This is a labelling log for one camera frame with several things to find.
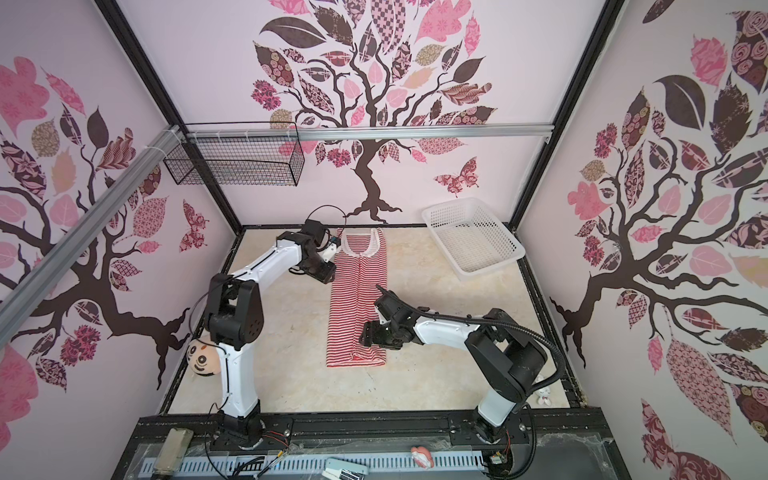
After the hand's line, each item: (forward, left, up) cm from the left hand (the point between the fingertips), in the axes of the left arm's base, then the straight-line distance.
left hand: (325, 278), depth 97 cm
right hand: (-20, -14, -3) cm, 25 cm away
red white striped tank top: (-1, -10, -5) cm, 11 cm away
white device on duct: (-51, -11, -3) cm, 53 cm away
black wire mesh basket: (+52, +42, +12) cm, 68 cm away
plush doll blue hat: (-27, +28, +3) cm, 39 cm away
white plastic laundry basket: (+21, -54, -4) cm, 58 cm away
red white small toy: (-49, -29, 0) cm, 57 cm away
